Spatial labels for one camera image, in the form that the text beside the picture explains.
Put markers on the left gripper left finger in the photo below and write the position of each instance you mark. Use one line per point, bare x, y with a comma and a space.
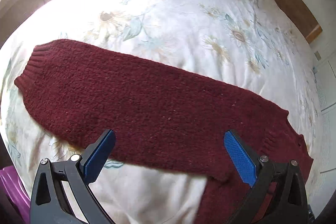
49, 203

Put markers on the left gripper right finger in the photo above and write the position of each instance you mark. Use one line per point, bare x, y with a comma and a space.
289, 201

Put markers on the dark red knitted sweater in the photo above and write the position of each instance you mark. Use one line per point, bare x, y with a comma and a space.
163, 117

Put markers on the purple plastic storage box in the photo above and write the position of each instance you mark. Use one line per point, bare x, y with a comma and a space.
15, 192

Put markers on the white wardrobe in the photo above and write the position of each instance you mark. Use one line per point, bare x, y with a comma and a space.
324, 72

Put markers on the white floral bed sheet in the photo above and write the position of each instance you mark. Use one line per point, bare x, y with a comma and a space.
250, 44

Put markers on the wall socket plate right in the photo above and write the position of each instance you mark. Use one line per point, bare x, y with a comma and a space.
317, 55

